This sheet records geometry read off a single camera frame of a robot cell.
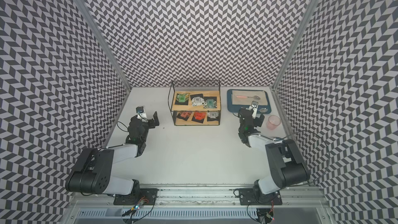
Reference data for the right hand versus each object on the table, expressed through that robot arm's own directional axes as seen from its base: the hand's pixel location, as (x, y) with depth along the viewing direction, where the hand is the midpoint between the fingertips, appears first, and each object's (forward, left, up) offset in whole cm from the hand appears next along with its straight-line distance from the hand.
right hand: (252, 112), depth 91 cm
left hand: (0, +62, +1) cm, 62 cm away
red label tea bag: (+4, +42, -8) cm, 43 cm away
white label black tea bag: (+5, +33, +7) cm, 34 cm away
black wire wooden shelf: (0, +33, +5) cm, 34 cm away
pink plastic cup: (-1, -15, -9) cm, 18 cm away
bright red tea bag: (+3, +32, -8) cm, 33 cm away
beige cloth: (+18, +3, -11) cm, 21 cm away
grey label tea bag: (+5, +23, -10) cm, 26 cm away
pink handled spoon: (+21, -9, -10) cm, 25 cm away
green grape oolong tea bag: (+6, +42, +6) cm, 43 cm away
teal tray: (+12, +7, -12) cm, 19 cm away
